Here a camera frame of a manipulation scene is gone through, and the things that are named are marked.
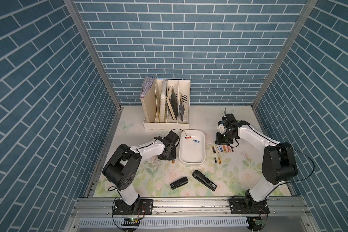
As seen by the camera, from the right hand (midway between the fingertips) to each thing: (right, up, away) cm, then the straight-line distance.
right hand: (218, 142), depth 92 cm
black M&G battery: (+11, -6, +4) cm, 13 cm away
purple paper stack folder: (-46, +39, +2) cm, 60 cm away
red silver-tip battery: (-18, +2, +8) cm, 20 cm away
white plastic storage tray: (-16, -4, +5) cm, 17 cm away
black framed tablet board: (-30, +26, +8) cm, 41 cm away
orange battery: (+6, -5, +5) cm, 9 cm away
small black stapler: (-25, -22, -10) cm, 35 cm away
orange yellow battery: (+1, -12, -1) cm, 12 cm away
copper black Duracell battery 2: (-2, -6, +3) cm, 7 cm away
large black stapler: (-11, -19, -12) cm, 25 cm away
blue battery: (+3, -5, +5) cm, 7 cm away
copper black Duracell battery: (-29, -12, -3) cm, 31 cm away
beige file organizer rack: (-34, +25, +5) cm, 42 cm away
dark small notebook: (-23, +23, +18) cm, 37 cm away
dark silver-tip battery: (-2, -12, -1) cm, 12 cm away
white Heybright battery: (+1, -5, +4) cm, 7 cm away
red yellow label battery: (+8, -5, +4) cm, 11 cm away
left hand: (-28, -10, -1) cm, 30 cm away
